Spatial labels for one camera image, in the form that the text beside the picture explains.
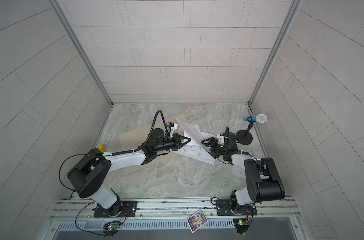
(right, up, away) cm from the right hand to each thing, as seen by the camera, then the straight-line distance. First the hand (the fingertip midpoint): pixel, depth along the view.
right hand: (203, 145), depth 88 cm
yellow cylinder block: (-60, -2, -1) cm, 60 cm away
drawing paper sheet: (-6, +7, +9) cm, 13 cm away
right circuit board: (+16, -33, -20) cm, 41 cm away
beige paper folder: (-47, +1, +10) cm, 48 cm away
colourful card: (-5, -30, -21) cm, 37 cm away
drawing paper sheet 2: (-3, -5, +4) cm, 7 cm away
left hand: (-6, +5, -12) cm, 14 cm away
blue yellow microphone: (+29, +16, -10) cm, 35 cm away
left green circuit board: (-41, -31, -23) cm, 56 cm away
